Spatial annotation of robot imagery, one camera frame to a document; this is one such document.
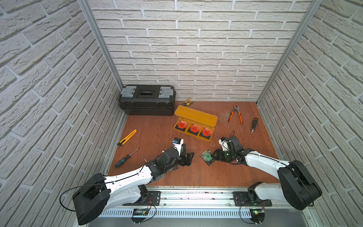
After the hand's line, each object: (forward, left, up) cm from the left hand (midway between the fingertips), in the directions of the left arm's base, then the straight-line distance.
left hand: (190, 151), depth 80 cm
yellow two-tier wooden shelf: (+20, -4, 0) cm, 21 cm away
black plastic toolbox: (+37, +34, +5) cm, 50 cm away
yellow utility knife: (+15, +44, -11) cm, 48 cm away
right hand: (+1, -17, -9) cm, 19 cm away
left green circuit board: (-28, +26, -14) cm, 41 cm away
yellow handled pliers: (+47, +2, -10) cm, 48 cm away
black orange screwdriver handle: (+27, -51, -8) cm, 58 cm away
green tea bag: (+2, -11, -11) cm, 16 cm away
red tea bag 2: (+19, -13, -10) cm, 25 cm away
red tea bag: (+22, -4, -9) cm, 24 cm away
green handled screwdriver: (-4, +43, -9) cm, 44 cm away
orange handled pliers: (+43, -41, -10) cm, 60 cm away
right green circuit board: (-29, -34, -11) cm, 47 cm away
